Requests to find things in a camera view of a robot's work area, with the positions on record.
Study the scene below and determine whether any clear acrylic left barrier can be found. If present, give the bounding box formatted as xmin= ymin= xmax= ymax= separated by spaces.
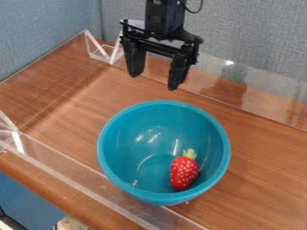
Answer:
xmin=0 ymin=30 xmax=86 ymax=83

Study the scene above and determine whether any red toy strawberry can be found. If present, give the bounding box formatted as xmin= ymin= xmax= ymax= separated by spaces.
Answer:
xmin=170 ymin=148 xmax=198 ymax=191

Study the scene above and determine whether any clear acrylic back barrier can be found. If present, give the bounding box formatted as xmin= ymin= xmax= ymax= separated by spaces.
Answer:
xmin=83 ymin=30 xmax=307 ymax=131

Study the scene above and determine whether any blue plastic bowl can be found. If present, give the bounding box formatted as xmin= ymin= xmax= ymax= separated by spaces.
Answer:
xmin=96 ymin=101 xmax=230 ymax=206

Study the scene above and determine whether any clear acrylic barrier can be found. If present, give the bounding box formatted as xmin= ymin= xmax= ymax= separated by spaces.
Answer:
xmin=0 ymin=30 xmax=86 ymax=83
xmin=0 ymin=111 xmax=208 ymax=230
xmin=83 ymin=30 xmax=307 ymax=131

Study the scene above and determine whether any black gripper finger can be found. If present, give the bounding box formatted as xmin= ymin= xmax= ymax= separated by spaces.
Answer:
xmin=122 ymin=37 xmax=146 ymax=77
xmin=168 ymin=54 xmax=190 ymax=91

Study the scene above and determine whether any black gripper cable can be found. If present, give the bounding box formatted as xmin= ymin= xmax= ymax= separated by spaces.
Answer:
xmin=177 ymin=0 xmax=204 ymax=14

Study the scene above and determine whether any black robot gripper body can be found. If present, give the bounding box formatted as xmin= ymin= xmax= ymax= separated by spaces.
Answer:
xmin=120 ymin=0 xmax=202 ymax=65

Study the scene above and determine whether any clear acrylic front barrier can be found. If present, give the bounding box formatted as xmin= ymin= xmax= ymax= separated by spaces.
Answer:
xmin=0 ymin=111 xmax=208 ymax=230

